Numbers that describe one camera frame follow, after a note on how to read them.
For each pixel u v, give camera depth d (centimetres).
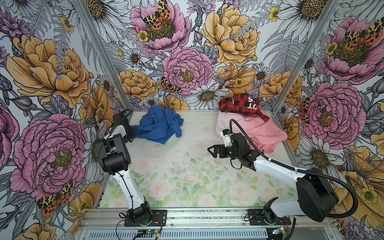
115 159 57
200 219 76
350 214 41
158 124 105
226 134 78
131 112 123
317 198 43
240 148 66
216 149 76
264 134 97
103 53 88
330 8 72
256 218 74
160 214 76
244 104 99
